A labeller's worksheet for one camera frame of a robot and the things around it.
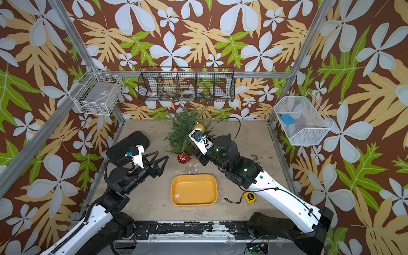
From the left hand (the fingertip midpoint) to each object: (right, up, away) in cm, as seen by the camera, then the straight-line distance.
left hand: (162, 153), depth 69 cm
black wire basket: (+4, +41, +29) cm, 50 cm away
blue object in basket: (+64, +17, +17) cm, 69 cm away
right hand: (+14, +6, -4) cm, 16 cm away
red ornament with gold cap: (+9, -2, 0) cm, 9 cm away
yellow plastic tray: (+13, -22, +19) cm, 32 cm away
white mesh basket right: (+72, +14, +8) cm, 74 cm away
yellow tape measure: (+43, -24, +13) cm, 51 cm away
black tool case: (-36, -3, +30) cm, 47 cm away
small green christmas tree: (+6, +6, +7) cm, 11 cm away
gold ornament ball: (+16, +12, +1) cm, 20 cm away
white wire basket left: (-40, +31, +17) cm, 54 cm away
